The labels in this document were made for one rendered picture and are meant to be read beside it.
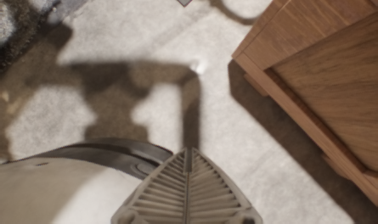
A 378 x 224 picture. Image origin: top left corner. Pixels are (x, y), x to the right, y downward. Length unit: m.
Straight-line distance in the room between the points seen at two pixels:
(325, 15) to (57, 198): 0.38
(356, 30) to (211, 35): 0.36
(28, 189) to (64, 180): 0.03
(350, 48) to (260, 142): 0.34
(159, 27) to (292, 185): 0.70
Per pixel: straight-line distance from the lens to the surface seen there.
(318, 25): 0.26
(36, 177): 0.27
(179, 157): 0.16
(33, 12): 0.81
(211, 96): 0.47
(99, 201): 0.22
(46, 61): 0.72
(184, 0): 0.58
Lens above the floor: 0.47
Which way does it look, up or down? 89 degrees down
